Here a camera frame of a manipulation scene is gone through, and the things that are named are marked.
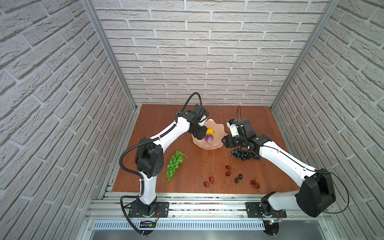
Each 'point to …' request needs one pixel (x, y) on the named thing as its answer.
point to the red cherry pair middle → (229, 172)
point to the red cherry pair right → (256, 184)
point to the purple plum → (209, 138)
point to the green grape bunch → (176, 159)
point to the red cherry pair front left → (211, 179)
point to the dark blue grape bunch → (243, 154)
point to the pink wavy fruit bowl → (219, 133)
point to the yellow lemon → (210, 131)
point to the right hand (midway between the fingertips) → (227, 137)
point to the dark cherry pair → (240, 176)
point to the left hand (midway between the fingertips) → (203, 131)
